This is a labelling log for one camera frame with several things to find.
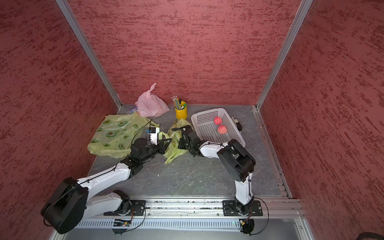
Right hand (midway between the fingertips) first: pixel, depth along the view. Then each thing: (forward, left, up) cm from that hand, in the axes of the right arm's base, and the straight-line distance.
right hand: (179, 144), depth 94 cm
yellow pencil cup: (+24, -1, +3) cm, 24 cm away
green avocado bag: (-6, +3, +4) cm, 8 cm away
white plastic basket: (+16, -26, -3) cm, 31 cm away
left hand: (-5, +3, +12) cm, 13 cm away
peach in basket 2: (+10, -29, +1) cm, 31 cm away
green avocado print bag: (+9, +46, +1) cm, 47 cm away
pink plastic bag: (+28, +22, +9) cm, 37 cm away
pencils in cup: (+28, +1, +10) cm, 29 cm away
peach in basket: (+19, -27, +1) cm, 33 cm away
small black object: (+20, -40, 0) cm, 44 cm away
